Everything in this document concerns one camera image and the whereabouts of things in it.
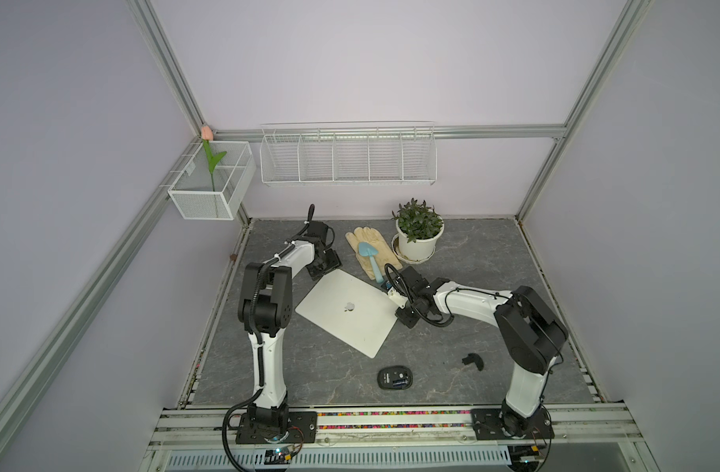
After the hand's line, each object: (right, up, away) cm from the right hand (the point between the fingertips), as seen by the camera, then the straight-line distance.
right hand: (403, 310), depth 94 cm
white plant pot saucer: (+1, +17, +14) cm, 22 cm away
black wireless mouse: (-4, -15, -15) cm, 22 cm away
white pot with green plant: (+5, +27, +2) cm, 28 cm away
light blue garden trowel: (-11, +20, +15) cm, 27 cm away
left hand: (-23, +13, +8) cm, 27 cm away
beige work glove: (-5, +17, +14) cm, 22 cm away
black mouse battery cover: (+20, -12, -9) cm, 25 cm away
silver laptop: (-15, 0, -1) cm, 15 cm away
